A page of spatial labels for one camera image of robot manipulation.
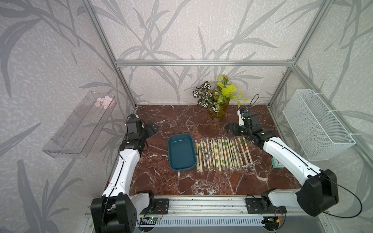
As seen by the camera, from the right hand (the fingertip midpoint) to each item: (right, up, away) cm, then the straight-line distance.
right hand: (233, 125), depth 85 cm
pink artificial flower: (-70, +13, -8) cm, 72 cm away
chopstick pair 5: (+3, -19, +9) cm, 21 cm away
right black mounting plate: (+9, -41, -11) cm, 43 cm away
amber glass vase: (0, +12, +31) cm, 33 cm away
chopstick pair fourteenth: (-16, -18, +9) cm, 26 cm away
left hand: (-49, -1, -2) cm, 49 cm away
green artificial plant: (-6, +18, +12) cm, 22 cm away
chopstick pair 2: (-3, -19, +9) cm, 21 cm away
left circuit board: (-42, -45, -14) cm, 64 cm away
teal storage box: (-32, -18, +9) cm, 37 cm away
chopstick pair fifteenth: (-19, -19, +8) cm, 28 cm away
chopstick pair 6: (+7, -18, +9) cm, 21 cm away
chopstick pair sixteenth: (-21, -20, +7) cm, 30 cm away
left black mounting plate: (-40, -41, -12) cm, 58 cm away
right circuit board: (+16, -49, -13) cm, 53 cm away
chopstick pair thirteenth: (-14, -19, +9) cm, 25 cm away
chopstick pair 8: (+12, -18, +9) cm, 23 cm away
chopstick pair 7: (+9, -18, +9) cm, 22 cm away
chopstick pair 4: (+1, -19, +8) cm, 21 cm away
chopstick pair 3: (0, -19, +9) cm, 21 cm away
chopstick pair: (-5, -18, +9) cm, 21 cm away
